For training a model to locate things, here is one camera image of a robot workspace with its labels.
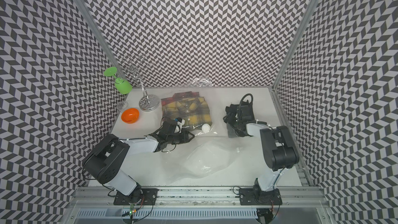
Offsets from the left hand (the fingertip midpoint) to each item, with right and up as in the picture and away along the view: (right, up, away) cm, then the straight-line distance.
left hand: (191, 137), depth 90 cm
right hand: (+21, +8, +7) cm, 24 cm away
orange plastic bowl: (-40, +12, +8) cm, 43 cm away
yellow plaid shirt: (+1, +15, +6) cm, 16 cm away
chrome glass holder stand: (-34, +20, +19) cm, 44 cm away
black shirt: (+24, +2, +2) cm, 24 cm away
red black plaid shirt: (-12, +25, +22) cm, 35 cm away
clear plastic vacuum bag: (+11, -8, -4) cm, 14 cm away
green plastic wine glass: (-43, +31, +2) cm, 53 cm away
